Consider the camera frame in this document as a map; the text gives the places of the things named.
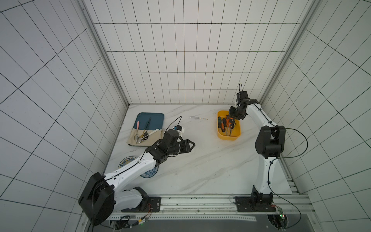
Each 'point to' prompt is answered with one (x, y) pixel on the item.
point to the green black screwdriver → (219, 122)
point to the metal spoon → (139, 140)
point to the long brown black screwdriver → (232, 124)
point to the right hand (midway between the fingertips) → (224, 114)
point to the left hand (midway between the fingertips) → (190, 147)
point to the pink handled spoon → (137, 137)
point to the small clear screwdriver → (205, 119)
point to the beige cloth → (152, 137)
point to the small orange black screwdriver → (227, 121)
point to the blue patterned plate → (150, 173)
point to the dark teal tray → (156, 121)
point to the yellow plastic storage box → (235, 133)
